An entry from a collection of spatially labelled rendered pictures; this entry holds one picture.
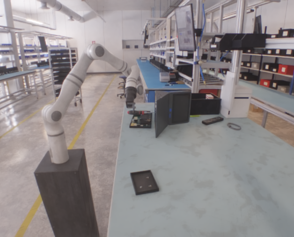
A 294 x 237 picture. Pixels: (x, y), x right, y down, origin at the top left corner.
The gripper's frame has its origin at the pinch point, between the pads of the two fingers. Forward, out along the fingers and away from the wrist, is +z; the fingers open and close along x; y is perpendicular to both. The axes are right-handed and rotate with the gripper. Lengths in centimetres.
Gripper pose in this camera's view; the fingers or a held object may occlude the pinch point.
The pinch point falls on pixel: (133, 113)
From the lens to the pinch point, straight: 109.3
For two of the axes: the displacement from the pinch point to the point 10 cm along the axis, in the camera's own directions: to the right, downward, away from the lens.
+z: -0.1, 8.4, -5.4
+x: -0.1, -5.4, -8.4
